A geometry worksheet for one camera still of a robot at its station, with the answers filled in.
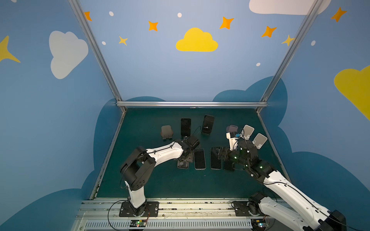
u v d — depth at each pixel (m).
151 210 0.75
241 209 0.75
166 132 1.02
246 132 1.01
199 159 0.88
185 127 1.08
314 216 0.41
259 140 0.96
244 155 0.60
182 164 0.88
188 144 0.71
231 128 1.07
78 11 0.70
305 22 0.75
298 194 0.46
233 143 0.69
